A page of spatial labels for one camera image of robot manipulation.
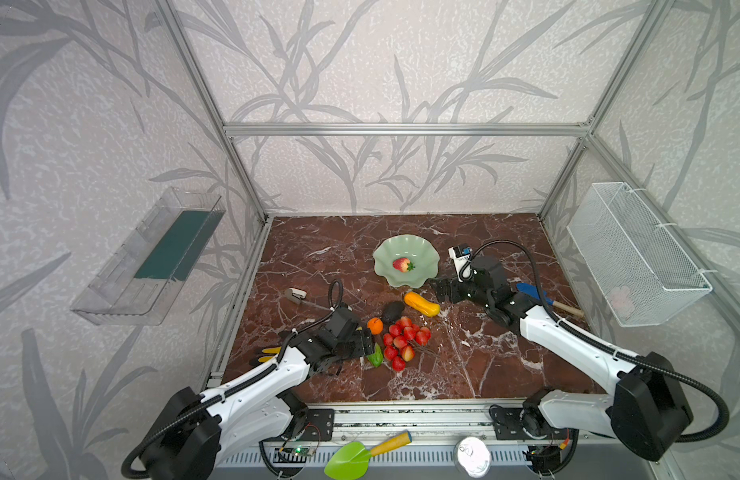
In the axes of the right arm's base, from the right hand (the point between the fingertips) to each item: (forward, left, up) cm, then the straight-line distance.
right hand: (444, 267), depth 84 cm
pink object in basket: (-13, -42, +3) cm, 44 cm away
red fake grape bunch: (-17, +12, -11) cm, 24 cm away
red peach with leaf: (+10, +11, -14) cm, 21 cm away
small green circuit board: (-42, +38, -16) cm, 58 cm away
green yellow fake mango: (-21, +19, -14) cm, 32 cm away
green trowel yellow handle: (-44, +25, -16) cm, 53 cm away
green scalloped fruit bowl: (+17, +6, -14) cm, 23 cm away
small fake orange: (-11, +20, -14) cm, 27 cm away
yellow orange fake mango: (-6, +5, -14) cm, 16 cm away
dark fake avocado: (-7, +15, -15) cm, 22 cm away
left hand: (-15, +21, -12) cm, 29 cm away
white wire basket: (-15, -37, +17) cm, 44 cm away
